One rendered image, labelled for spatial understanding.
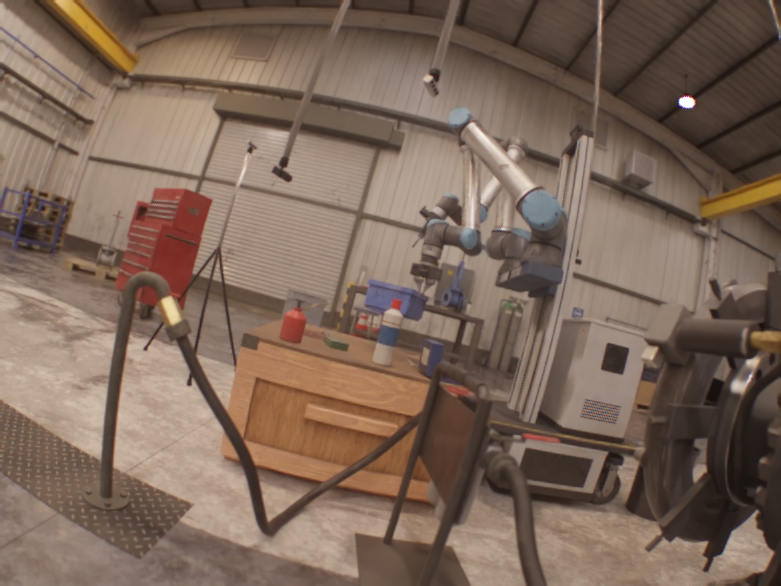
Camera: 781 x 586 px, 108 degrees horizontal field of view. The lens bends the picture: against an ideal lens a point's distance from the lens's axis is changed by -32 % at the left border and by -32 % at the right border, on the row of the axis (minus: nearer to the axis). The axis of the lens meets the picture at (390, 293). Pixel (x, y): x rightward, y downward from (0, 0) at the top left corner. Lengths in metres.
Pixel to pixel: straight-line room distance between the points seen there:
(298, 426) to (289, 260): 8.14
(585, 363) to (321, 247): 7.95
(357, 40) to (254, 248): 6.05
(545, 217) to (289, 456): 1.26
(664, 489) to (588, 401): 0.90
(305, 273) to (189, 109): 5.59
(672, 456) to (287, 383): 1.11
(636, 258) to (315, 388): 10.41
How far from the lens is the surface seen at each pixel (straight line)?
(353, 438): 1.39
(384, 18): 11.69
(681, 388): 1.03
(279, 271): 9.43
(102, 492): 1.16
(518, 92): 11.19
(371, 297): 1.69
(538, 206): 1.64
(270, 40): 11.98
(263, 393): 1.37
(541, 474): 1.84
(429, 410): 1.08
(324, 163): 9.80
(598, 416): 1.95
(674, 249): 12.12
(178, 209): 3.89
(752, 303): 1.24
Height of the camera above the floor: 0.65
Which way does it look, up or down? 3 degrees up
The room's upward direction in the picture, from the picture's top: 15 degrees clockwise
